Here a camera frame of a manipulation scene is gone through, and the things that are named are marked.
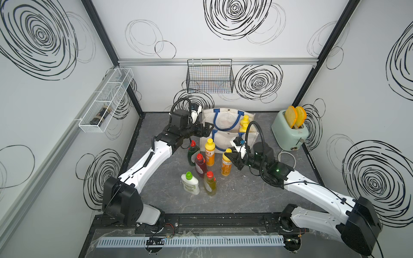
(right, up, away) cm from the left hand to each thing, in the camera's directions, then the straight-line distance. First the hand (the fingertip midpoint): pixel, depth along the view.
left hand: (206, 123), depth 78 cm
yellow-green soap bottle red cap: (+2, -28, -6) cm, 28 cm away
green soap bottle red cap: (-7, -14, +4) cm, 16 cm away
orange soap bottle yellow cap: (+22, +1, +10) cm, 24 cm away
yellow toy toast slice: (+49, +5, +13) cm, 51 cm away
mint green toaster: (+46, -8, +11) cm, 48 cm away
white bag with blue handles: (+12, +1, +21) cm, 24 cm away
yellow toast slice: (+53, +4, +11) cm, 55 cm away
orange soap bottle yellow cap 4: (+10, -21, 0) cm, 23 cm away
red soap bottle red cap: (-3, -22, +2) cm, 23 cm away
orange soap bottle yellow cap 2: (+19, -3, +5) cm, 20 cm away
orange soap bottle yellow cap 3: (+2, -12, 0) cm, 12 cm away
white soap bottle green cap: (-7, -28, -5) cm, 29 cm away
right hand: (+10, -13, -4) cm, 17 cm away
